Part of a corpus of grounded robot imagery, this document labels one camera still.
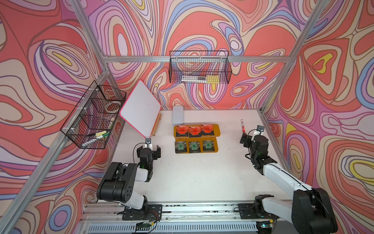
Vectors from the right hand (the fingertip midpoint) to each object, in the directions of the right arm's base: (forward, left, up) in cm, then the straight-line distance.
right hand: (252, 137), depth 87 cm
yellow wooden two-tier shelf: (+1, +34, 0) cm, 34 cm away
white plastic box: (+32, +46, -11) cm, 58 cm away
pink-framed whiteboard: (+10, +64, +17) cm, 67 cm away
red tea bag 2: (+6, +35, +1) cm, 35 cm away
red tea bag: (+5, +42, +2) cm, 43 cm away
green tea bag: (+3, +25, -13) cm, 28 cm away
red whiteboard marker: (+16, -3, -13) cm, 21 cm away
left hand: (+1, +63, -7) cm, 64 cm away
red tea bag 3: (+7, +26, +1) cm, 28 cm away
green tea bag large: (+2, +44, -11) cm, 45 cm away
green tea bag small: (+2, +35, -11) cm, 37 cm away
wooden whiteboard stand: (+16, +62, -8) cm, 65 cm away
